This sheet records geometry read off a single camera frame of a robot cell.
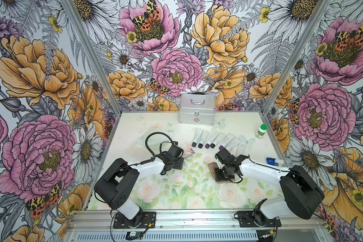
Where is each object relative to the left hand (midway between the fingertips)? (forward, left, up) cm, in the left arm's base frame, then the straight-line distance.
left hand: (173, 163), depth 93 cm
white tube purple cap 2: (+17, -37, 0) cm, 40 cm away
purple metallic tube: (+8, -9, -1) cm, 12 cm away
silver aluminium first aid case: (+36, -16, +11) cm, 41 cm away
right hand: (-11, -26, 0) cm, 28 cm away
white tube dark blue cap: (+17, -42, -1) cm, 46 cm away
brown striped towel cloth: (-3, -23, +2) cm, 23 cm away
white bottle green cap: (+18, -57, +8) cm, 61 cm away
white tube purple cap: (+20, -23, 0) cm, 30 cm away
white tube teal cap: (+23, -16, 0) cm, 28 cm away
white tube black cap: (+19, -31, +1) cm, 36 cm away
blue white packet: (0, -60, 0) cm, 60 cm away
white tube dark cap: (+17, -18, 0) cm, 25 cm away
